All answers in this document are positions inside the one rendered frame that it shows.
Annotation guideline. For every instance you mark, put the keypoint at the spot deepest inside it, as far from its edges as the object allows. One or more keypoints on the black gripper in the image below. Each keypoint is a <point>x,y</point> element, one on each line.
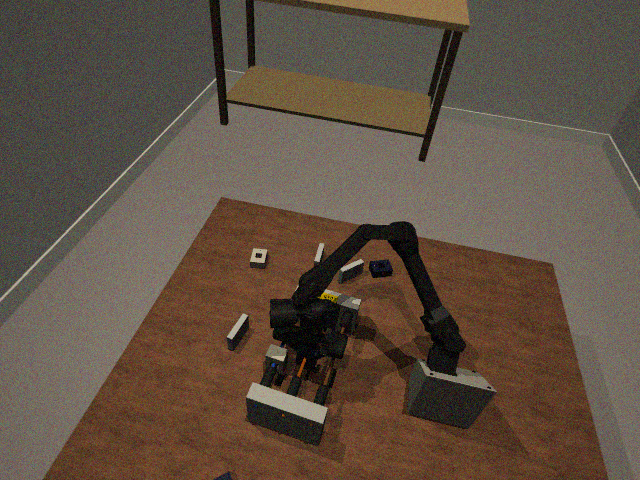
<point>333,344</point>

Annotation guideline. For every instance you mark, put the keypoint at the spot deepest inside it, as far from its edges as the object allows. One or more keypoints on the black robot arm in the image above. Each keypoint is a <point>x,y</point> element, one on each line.
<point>444,354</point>

